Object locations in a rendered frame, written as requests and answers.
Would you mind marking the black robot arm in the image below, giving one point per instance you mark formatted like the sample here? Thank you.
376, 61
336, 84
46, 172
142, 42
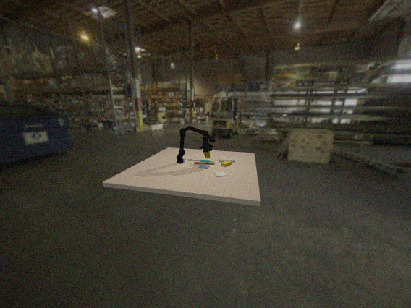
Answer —
182, 136

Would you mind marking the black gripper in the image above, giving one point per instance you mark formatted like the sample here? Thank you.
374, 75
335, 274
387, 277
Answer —
205, 147

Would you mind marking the yellow rectangular block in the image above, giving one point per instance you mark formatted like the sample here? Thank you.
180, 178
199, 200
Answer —
226, 163

